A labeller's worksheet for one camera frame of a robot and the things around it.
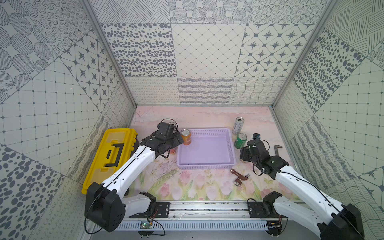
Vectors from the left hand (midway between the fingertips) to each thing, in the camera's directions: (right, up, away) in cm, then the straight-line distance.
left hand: (175, 138), depth 82 cm
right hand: (+40, -8, +1) cm, 41 cm away
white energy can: (+38, +5, +13) cm, 41 cm away
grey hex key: (+64, -9, +15) cm, 66 cm away
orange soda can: (+5, 0, +9) cm, 10 cm away
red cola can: (-4, -9, +11) cm, 15 cm away
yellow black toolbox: (-31, -4, -4) cm, 31 cm away
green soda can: (+38, -2, +6) cm, 39 cm away
